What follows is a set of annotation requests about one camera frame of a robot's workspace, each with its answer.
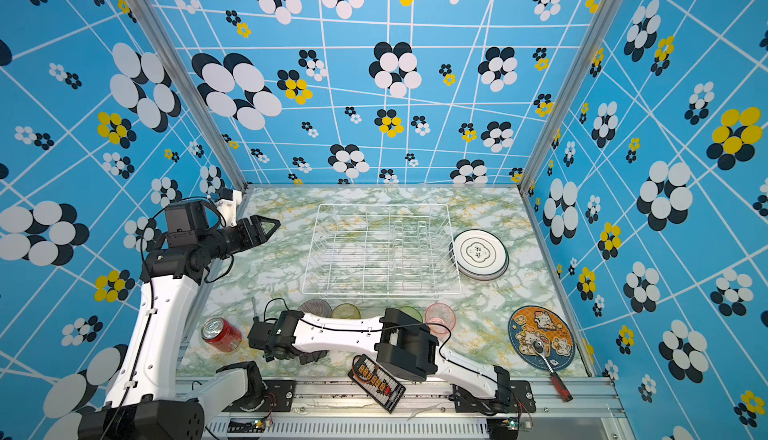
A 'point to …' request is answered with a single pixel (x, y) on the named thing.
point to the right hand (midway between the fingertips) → (319, 331)
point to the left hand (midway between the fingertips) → (271, 224)
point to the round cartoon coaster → (530, 324)
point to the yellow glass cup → (346, 311)
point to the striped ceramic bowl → (316, 306)
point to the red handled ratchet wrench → (538, 347)
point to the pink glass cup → (440, 313)
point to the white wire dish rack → (384, 249)
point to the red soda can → (221, 334)
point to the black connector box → (377, 381)
